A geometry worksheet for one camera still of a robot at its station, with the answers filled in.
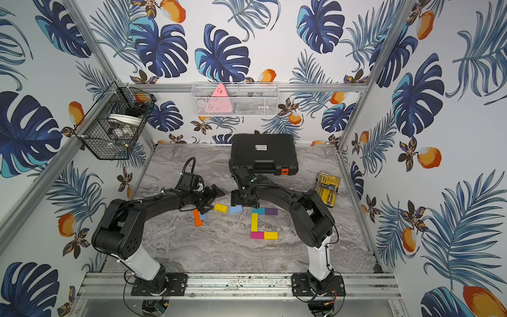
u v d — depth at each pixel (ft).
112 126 3.03
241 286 2.49
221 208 3.11
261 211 3.12
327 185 3.28
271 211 3.12
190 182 2.51
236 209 3.06
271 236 2.82
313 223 1.63
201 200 2.67
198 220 2.96
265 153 3.60
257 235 2.86
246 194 2.18
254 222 2.96
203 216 2.97
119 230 1.54
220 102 2.96
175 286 2.44
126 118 2.62
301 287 2.40
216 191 2.81
